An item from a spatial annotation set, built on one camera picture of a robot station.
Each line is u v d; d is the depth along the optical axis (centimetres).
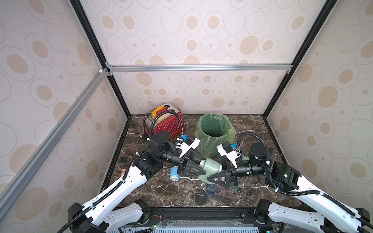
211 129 96
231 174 47
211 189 83
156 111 95
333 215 40
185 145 50
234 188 83
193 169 50
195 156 56
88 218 38
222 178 48
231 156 49
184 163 49
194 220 73
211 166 51
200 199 79
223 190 82
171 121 95
